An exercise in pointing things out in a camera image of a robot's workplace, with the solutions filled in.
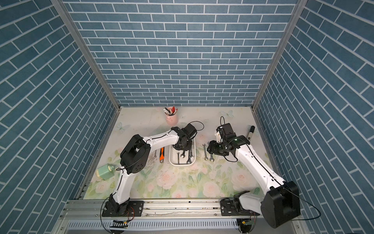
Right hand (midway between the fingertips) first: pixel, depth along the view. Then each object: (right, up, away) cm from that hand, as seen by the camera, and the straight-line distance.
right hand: (212, 149), depth 81 cm
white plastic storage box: (-17, -6, +11) cm, 21 cm away
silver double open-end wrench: (-13, -9, +9) cm, 19 cm away
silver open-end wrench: (-2, -8, +12) cm, 14 cm away
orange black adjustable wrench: (-31, -7, +10) cm, 33 cm away
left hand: (-13, -3, +15) cm, 20 cm away
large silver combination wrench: (+1, -8, +10) cm, 13 cm away
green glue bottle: (-59, -12, -2) cm, 60 cm away
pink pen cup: (-26, +17, +21) cm, 37 cm away
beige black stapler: (+31, +10, +20) cm, 39 cm away
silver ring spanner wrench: (-20, -7, +10) cm, 24 cm away
